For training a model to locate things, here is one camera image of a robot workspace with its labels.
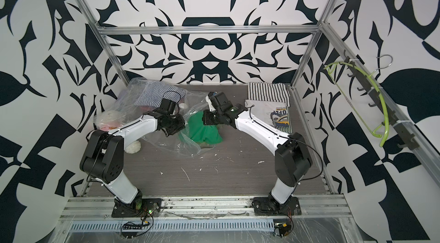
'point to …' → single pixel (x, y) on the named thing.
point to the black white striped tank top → (272, 91)
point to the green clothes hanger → (330, 67)
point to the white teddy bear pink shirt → (107, 120)
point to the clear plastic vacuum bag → (181, 142)
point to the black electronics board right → (282, 230)
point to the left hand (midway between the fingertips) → (184, 122)
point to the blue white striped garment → (154, 93)
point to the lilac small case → (122, 95)
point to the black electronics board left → (130, 226)
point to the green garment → (199, 132)
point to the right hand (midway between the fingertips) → (202, 115)
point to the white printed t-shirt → (274, 113)
